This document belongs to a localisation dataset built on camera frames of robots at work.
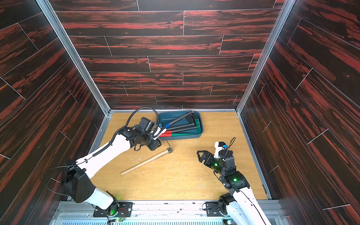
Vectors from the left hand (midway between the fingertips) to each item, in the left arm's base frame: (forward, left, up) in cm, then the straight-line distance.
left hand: (159, 142), depth 83 cm
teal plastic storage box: (+32, 0, -13) cm, 35 cm away
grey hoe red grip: (+14, -6, -8) cm, 17 cm away
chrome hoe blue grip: (+29, -19, -9) cm, 36 cm away
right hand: (-7, -27, 0) cm, 27 cm away
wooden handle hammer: (+1, -5, -13) cm, 14 cm away
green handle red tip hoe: (+20, -25, -12) cm, 35 cm away
